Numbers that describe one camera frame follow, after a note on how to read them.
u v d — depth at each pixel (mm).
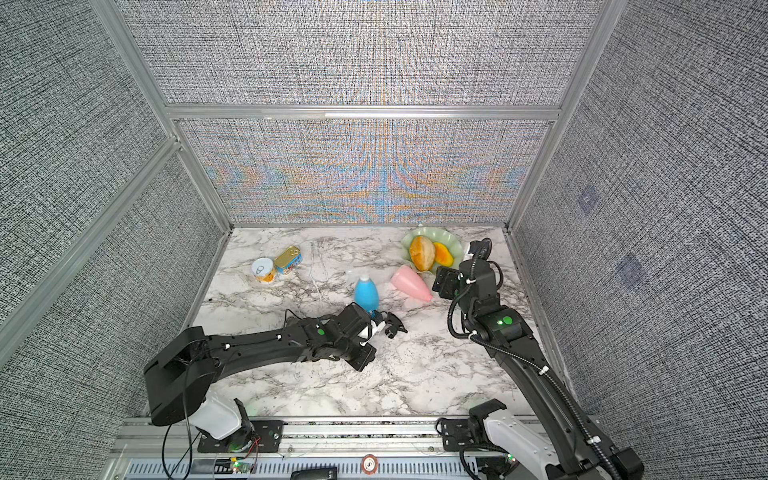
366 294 914
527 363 450
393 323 868
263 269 1002
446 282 652
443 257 1039
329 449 731
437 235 1097
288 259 1050
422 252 1014
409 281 969
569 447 394
